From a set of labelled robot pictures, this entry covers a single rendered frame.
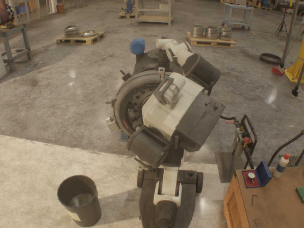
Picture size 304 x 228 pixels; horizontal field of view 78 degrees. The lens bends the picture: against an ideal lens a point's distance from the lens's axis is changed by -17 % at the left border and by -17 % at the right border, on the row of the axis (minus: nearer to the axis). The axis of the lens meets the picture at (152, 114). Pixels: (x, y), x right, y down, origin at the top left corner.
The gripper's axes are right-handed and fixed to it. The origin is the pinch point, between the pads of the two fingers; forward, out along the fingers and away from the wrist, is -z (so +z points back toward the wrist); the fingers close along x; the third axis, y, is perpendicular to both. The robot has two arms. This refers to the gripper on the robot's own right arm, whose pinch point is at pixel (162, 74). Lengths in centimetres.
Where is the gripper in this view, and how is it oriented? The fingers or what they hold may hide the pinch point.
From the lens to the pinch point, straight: 160.7
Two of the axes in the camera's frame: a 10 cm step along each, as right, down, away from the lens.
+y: 1.0, -5.8, 8.1
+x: 9.9, 1.2, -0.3
